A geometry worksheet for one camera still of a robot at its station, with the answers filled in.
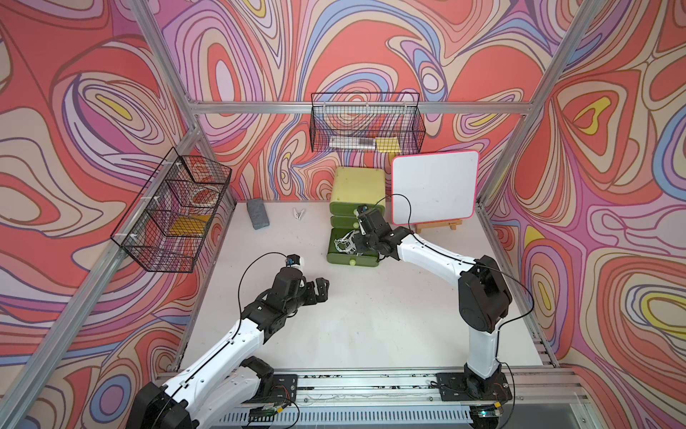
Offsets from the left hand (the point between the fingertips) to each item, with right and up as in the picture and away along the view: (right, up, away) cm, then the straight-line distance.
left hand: (319, 285), depth 81 cm
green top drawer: (+9, +25, +13) cm, 29 cm away
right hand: (+14, +12, +11) cm, 22 cm away
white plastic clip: (-12, +23, +31) cm, 40 cm away
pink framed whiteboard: (+45, +33, +20) cm, 60 cm away
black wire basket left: (-43, +17, -8) cm, 47 cm away
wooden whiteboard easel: (+51, +19, +24) cm, 60 cm away
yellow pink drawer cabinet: (+11, +32, +13) cm, 37 cm away
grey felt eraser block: (-29, +23, +30) cm, 47 cm away
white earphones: (+8, +12, +10) cm, 18 cm away
